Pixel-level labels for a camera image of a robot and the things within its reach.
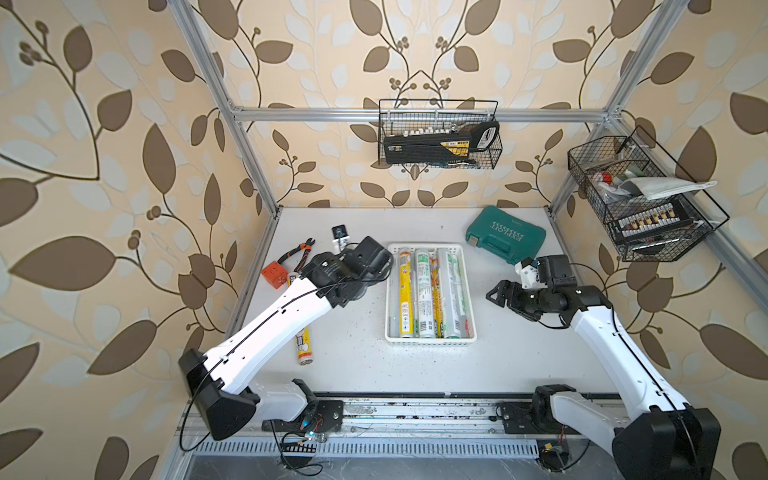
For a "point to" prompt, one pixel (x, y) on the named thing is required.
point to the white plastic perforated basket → (428, 340)
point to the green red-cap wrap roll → (394, 295)
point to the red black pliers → (307, 246)
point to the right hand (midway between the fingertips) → (498, 300)
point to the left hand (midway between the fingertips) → (362, 269)
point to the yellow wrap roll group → (437, 299)
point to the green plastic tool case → (504, 234)
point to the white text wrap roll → (451, 292)
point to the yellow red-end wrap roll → (303, 340)
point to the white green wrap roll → (464, 307)
